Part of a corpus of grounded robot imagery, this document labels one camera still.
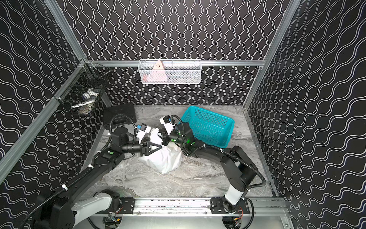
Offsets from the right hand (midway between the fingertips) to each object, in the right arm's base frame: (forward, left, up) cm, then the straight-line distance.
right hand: (153, 131), depth 77 cm
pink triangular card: (+35, +1, +13) cm, 37 cm away
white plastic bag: (-11, -7, -11) cm, 17 cm away
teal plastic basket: (+20, -36, -23) cm, 47 cm away
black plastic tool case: (+30, +42, -17) cm, 54 cm away
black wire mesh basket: (+28, +49, +5) cm, 57 cm away
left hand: (-8, -4, +1) cm, 9 cm away
